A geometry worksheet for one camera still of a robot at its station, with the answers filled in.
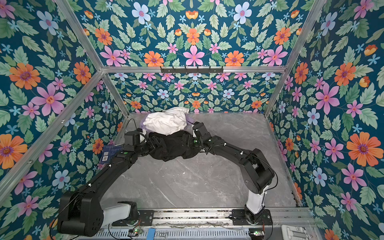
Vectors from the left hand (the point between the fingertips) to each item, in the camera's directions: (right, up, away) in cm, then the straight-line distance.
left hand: (160, 138), depth 83 cm
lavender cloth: (+13, +13, +32) cm, 36 cm away
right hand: (+14, -1, +5) cm, 14 cm away
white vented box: (+65, -43, -15) cm, 79 cm away
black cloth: (+6, -5, +10) cm, 13 cm away
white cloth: (-1, +10, +19) cm, 22 cm away
